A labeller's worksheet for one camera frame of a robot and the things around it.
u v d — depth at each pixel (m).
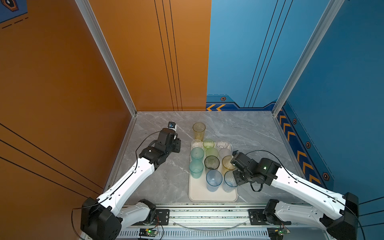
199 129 0.97
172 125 0.68
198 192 0.81
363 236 0.37
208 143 0.97
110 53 0.87
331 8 0.70
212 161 0.81
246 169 0.55
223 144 0.97
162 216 0.74
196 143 0.96
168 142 0.59
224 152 0.89
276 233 0.70
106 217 0.37
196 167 0.87
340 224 0.39
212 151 0.88
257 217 0.73
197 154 0.91
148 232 0.71
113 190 0.43
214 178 0.79
